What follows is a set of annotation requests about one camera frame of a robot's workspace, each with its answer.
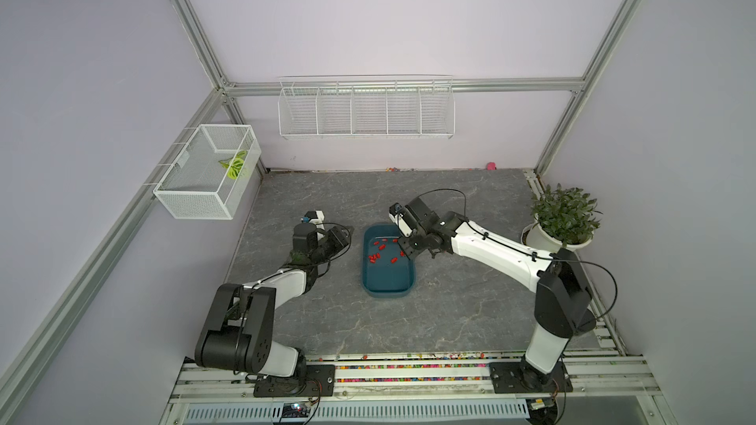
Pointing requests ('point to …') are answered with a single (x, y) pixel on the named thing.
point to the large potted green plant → (562, 218)
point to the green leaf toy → (233, 164)
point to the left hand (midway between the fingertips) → (353, 231)
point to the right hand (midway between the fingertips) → (406, 239)
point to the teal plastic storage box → (386, 269)
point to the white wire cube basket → (210, 177)
